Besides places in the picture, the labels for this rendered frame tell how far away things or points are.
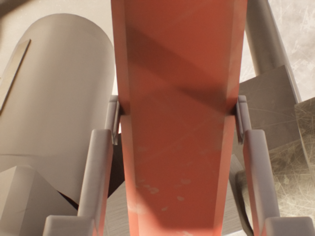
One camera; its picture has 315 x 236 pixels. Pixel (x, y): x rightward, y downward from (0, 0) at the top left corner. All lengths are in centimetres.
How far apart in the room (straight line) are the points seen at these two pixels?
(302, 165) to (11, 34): 54
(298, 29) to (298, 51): 3
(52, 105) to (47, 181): 6
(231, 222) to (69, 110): 13
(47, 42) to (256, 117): 14
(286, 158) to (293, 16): 48
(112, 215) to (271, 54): 19
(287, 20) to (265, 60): 32
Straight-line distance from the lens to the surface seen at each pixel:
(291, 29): 65
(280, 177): 17
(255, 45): 35
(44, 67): 30
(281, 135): 26
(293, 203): 17
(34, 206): 21
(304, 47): 67
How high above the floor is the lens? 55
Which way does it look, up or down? 49 degrees down
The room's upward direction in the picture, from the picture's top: 178 degrees counter-clockwise
